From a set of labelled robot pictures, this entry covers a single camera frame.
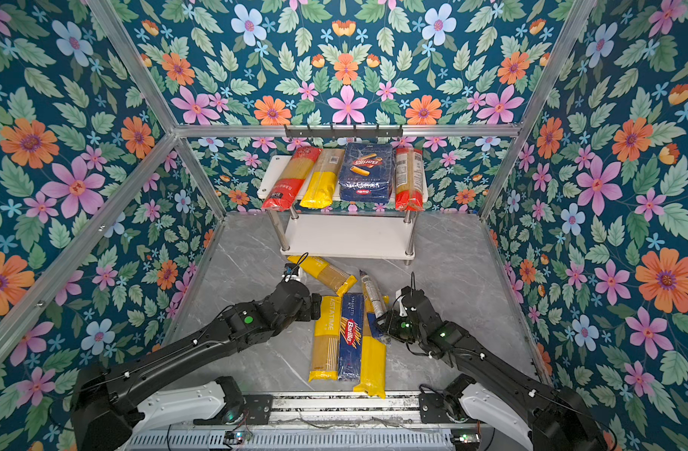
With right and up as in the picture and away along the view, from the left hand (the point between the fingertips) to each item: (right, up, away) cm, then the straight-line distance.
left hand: (315, 295), depth 76 cm
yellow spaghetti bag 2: (+2, -11, +10) cm, 15 cm away
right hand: (+16, -8, +3) cm, 19 cm away
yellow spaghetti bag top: (-1, +4, +22) cm, 22 cm away
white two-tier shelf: (+6, +19, +28) cm, 34 cm away
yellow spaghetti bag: (+2, +29, -2) cm, 29 cm away
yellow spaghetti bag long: (+16, -20, +3) cm, 26 cm away
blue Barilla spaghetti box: (+10, -11, +10) cm, 18 cm away
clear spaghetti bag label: (+17, -3, +8) cm, 19 cm away
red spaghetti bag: (-8, +29, -1) cm, 30 cm away
